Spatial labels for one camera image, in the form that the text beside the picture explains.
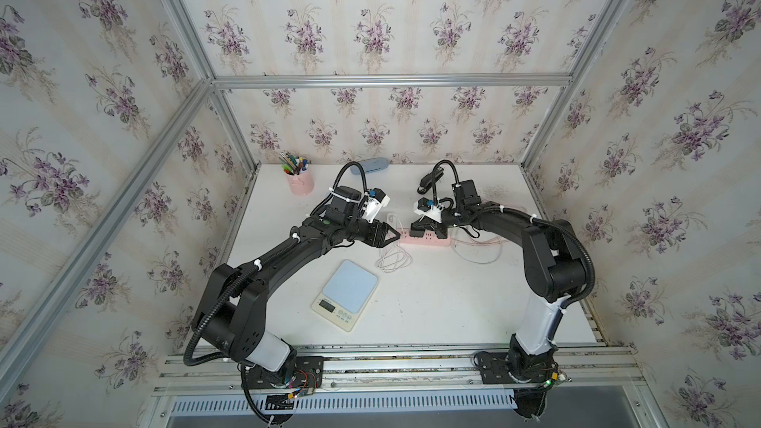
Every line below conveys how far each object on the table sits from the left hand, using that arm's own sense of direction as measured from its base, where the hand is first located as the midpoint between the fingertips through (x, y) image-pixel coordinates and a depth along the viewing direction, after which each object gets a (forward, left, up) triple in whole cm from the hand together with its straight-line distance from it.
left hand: (394, 233), depth 82 cm
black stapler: (+31, -15, -11) cm, 37 cm away
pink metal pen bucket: (+26, +32, -9) cm, 42 cm away
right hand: (+10, -11, -8) cm, 17 cm away
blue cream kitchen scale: (-12, +14, -14) cm, 23 cm away
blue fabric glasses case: (+41, +7, -13) cm, 44 cm away
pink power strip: (+6, -13, -13) cm, 19 cm away
